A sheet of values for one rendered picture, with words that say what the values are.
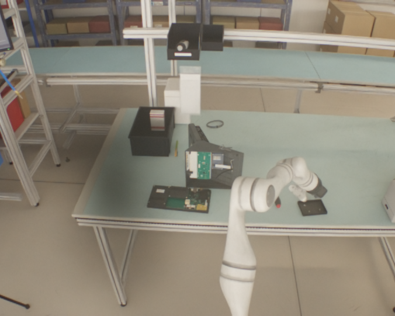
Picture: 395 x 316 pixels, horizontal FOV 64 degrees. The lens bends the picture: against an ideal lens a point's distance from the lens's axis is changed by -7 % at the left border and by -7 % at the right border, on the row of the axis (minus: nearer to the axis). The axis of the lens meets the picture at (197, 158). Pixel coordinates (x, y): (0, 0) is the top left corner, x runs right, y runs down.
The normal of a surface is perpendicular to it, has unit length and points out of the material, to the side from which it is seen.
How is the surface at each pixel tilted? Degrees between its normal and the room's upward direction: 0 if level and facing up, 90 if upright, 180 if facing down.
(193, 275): 0
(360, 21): 90
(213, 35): 93
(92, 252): 0
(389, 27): 90
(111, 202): 0
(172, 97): 90
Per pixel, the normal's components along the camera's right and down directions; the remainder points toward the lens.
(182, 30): -0.06, 0.66
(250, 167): 0.00, -0.78
